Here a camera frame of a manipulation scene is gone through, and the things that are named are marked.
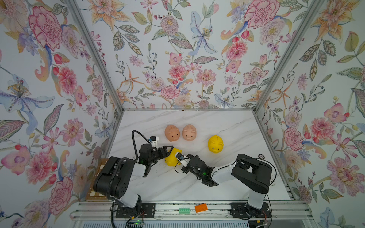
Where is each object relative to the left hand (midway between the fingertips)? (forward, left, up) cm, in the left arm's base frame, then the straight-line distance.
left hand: (173, 149), depth 90 cm
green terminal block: (-32, -7, -5) cm, 34 cm away
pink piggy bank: (+11, +1, +2) cm, 12 cm away
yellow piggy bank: (-8, 0, +1) cm, 8 cm away
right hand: (-3, -4, -1) cm, 5 cm away
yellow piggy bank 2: (+3, -27, +2) cm, 27 cm away
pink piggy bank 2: (+11, -11, +2) cm, 16 cm away
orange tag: (-31, -15, -6) cm, 35 cm away
